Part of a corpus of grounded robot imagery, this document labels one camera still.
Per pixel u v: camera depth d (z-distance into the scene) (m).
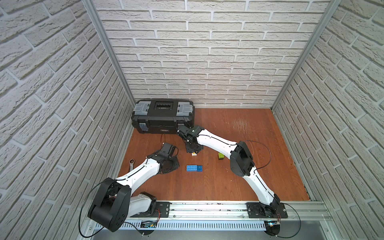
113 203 0.41
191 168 0.87
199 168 0.87
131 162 0.89
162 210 0.74
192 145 0.77
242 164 0.57
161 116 0.92
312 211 0.76
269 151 0.95
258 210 0.74
